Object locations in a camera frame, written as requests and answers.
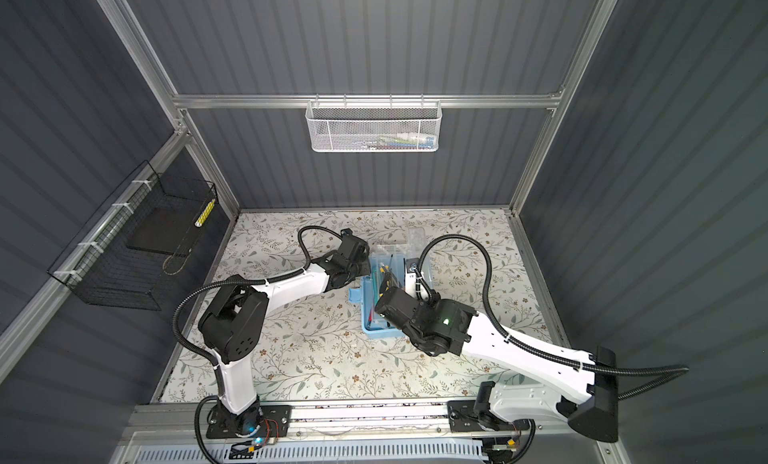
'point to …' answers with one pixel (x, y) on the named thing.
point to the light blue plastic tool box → (387, 277)
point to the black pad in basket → (165, 230)
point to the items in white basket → (400, 141)
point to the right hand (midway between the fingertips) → (412, 298)
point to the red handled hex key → (370, 315)
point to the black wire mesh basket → (131, 252)
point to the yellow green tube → (206, 211)
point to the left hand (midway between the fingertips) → (367, 261)
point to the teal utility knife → (376, 285)
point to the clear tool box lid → (416, 242)
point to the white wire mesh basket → (368, 127)
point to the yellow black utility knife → (391, 276)
